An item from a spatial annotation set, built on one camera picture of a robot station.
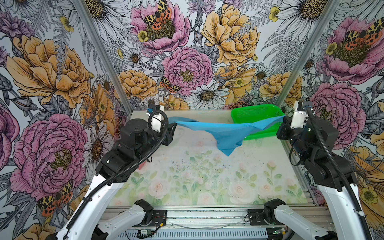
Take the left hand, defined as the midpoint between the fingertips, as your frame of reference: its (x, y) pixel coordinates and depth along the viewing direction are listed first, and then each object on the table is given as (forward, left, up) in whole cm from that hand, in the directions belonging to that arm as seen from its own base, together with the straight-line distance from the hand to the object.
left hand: (170, 127), depth 62 cm
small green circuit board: (-32, -48, -39) cm, 70 cm away
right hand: (0, -45, +3) cm, 45 cm away
